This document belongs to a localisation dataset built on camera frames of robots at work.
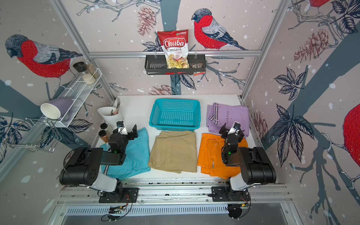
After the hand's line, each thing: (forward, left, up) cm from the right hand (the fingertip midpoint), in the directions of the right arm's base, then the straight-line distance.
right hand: (231, 124), depth 90 cm
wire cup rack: (-25, +94, +25) cm, 100 cm away
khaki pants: (-16, +37, -8) cm, 41 cm away
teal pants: (-23, +59, -8) cm, 64 cm away
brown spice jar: (-10, +83, -2) cm, 83 cm away
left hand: (-1, +67, +1) cm, 67 cm away
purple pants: (+15, +5, -9) cm, 18 cm away
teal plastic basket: (+16, +39, -11) cm, 44 cm away
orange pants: (-20, +14, -10) cm, 26 cm away
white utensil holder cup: (+4, +82, +1) cm, 82 cm away
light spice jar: (-3, +85, -1) cm, 85 cm away
